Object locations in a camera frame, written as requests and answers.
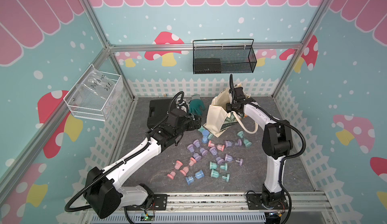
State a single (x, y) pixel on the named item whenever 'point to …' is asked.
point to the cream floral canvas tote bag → (217, 119)
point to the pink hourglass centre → (219, 147)
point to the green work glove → (195, 105)
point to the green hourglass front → (226, 176)
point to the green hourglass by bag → (246, 143)
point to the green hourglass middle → (213, 165)
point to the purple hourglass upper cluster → (190, 146)
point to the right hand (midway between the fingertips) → (230, 107)
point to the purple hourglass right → (229, 158)
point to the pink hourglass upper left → (191, 163)
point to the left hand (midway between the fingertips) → (194, 120)
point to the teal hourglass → (210, 135)
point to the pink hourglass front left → (171, 175)
